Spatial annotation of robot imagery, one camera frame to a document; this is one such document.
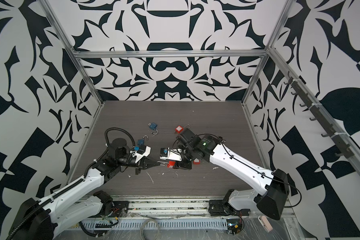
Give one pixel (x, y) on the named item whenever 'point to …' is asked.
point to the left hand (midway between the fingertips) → (161, 160)
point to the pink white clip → (265, 223)
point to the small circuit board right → (234, 226)
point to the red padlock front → (171, 164)
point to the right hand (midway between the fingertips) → (175, 160)
